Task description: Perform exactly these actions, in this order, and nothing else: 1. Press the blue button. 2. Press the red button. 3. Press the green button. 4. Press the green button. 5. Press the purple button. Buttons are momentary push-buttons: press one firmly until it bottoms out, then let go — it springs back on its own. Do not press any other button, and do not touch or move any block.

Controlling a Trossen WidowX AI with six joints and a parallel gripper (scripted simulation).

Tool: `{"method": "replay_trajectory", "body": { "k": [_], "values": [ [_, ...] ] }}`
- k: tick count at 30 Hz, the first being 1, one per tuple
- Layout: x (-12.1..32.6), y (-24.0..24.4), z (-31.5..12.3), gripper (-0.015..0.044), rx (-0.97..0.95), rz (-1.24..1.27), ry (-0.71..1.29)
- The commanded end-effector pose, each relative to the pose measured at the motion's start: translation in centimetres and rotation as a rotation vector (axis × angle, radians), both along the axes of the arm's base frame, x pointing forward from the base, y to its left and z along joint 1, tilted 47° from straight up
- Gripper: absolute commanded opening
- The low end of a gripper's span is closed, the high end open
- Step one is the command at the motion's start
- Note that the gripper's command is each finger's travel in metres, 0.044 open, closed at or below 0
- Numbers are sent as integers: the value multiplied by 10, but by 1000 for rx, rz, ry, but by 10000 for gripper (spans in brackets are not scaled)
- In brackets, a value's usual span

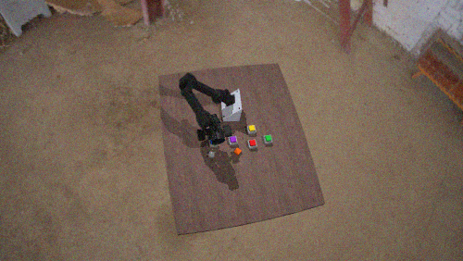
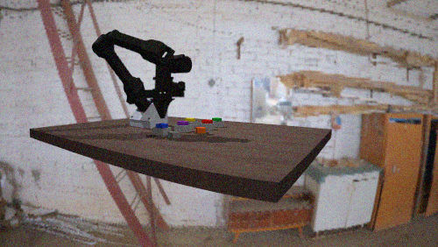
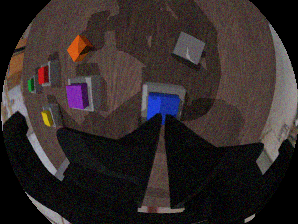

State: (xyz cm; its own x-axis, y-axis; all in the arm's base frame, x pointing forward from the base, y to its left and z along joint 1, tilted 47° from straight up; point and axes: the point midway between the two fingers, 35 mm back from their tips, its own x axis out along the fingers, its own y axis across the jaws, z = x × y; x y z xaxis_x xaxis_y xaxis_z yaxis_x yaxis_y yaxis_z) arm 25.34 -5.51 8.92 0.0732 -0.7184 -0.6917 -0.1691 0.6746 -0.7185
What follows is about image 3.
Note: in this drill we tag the yellow button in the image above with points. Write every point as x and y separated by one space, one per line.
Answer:
51 115

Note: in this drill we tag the blue button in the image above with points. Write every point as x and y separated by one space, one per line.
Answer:
166 99

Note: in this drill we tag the orange block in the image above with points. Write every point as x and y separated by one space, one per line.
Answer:
79 47

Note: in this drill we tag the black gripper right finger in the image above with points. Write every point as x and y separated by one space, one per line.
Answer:
193 162

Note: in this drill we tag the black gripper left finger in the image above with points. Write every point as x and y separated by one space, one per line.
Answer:
130 158

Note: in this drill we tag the purple button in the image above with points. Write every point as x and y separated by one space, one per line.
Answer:
84 92

